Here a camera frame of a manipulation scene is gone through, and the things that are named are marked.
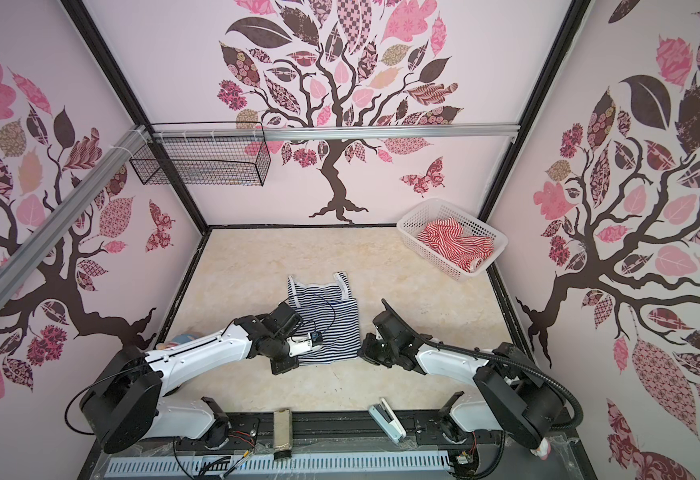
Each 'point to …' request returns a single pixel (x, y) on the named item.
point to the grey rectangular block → (282, 430)
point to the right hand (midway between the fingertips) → (355, 350)
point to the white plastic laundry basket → (419, 216)
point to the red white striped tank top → (469, 251)
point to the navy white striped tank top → (331, 311)
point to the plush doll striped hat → (182, 338)
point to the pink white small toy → (544, 449)
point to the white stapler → (385, 414)
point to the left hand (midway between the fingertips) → (291, 361)
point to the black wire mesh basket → (208, 154)
